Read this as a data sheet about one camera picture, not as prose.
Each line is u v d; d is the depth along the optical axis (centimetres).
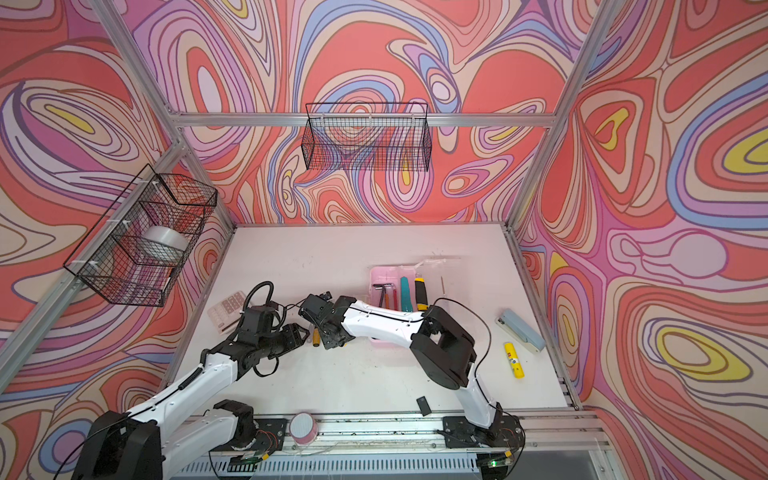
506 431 72
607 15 69
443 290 88
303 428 71
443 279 91
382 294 98
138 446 40
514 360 84
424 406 78
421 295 91
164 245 70
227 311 93
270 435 72
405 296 90
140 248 70
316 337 89
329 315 66
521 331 86
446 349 50
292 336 77
